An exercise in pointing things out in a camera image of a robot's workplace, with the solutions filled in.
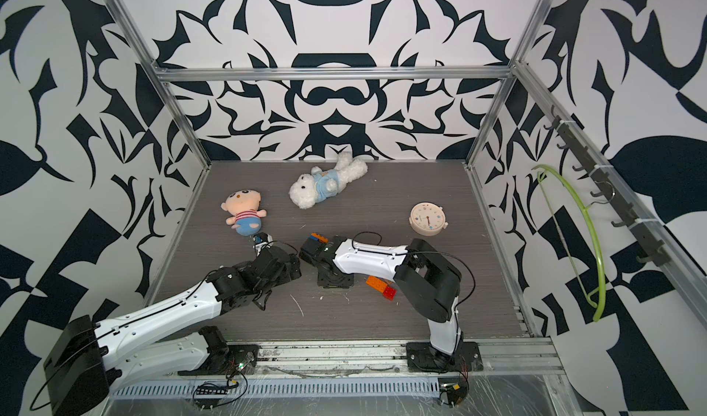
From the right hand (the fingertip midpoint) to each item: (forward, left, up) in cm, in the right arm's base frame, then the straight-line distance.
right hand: (331, 281), depth 87 cm
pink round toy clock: (+22, -33, +1) cm, 40 cm away
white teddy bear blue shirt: (+31, +9, +7) cm, 33 cm away
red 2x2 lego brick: (-4, -18, 0) cm, 18 cm away
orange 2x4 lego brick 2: (-1, -14, -1) cm, 14 cm away
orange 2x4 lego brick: (+15, +5, +1) cm, 16 cm away
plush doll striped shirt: (+25, +31, +6) cm, 40 cm away
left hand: (+3, +12, +9) cm, 15 cm away
